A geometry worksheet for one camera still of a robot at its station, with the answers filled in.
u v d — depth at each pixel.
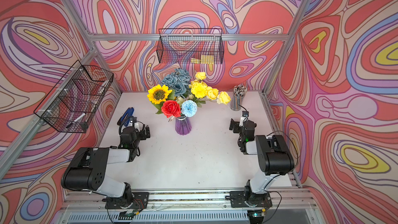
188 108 0.67
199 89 0.66
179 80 0.74
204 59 0.82
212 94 0.65
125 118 1.03
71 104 0.78
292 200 0.75
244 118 0.82
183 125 0.93
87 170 0.46
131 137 0.72
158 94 0.63
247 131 0.73
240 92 0.96
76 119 0.73
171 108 0.62
